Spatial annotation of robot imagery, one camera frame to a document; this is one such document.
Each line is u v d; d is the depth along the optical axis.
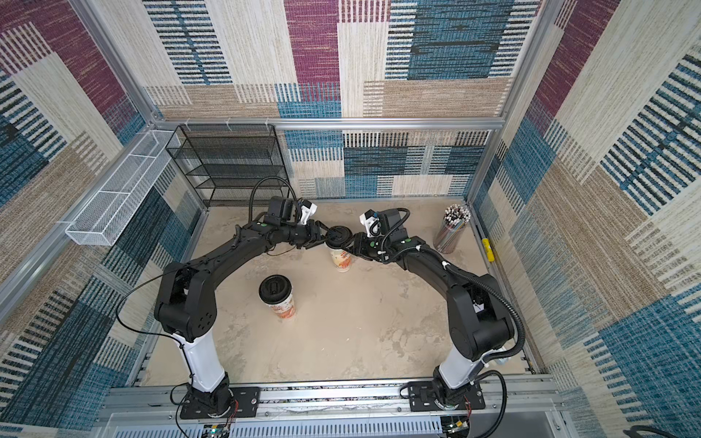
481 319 0.46
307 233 0.80
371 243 0.77
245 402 0.73
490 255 1.06
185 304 0.49
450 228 0.94
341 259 0.92
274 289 0.75
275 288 0.75
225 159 1.08
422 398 0.73
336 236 0.87
